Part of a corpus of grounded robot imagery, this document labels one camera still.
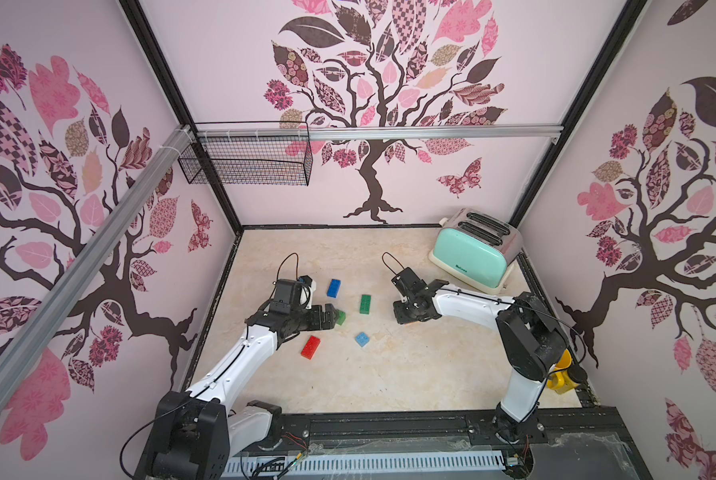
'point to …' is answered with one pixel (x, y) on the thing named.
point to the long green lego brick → (365, 304)
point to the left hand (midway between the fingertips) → (326, 321)
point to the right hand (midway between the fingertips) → (404, 314)
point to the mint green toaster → (478, 248)
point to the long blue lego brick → (333, 288)
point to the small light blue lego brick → (362, 339)
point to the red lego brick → (310, 347)
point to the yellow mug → (561, 381)
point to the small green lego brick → (341, 318)
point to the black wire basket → (251, 154)
